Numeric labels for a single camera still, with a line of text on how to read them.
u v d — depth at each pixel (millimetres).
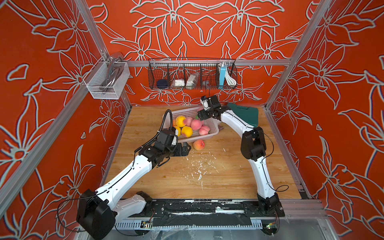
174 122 1020
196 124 956
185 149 697
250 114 1116
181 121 968
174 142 641
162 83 975
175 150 634
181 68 954
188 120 1007
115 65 875
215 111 773
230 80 899
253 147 599
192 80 914
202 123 982
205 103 876
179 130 978
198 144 916
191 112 1066
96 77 787
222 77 875
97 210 376
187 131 976
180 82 872
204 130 968
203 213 727
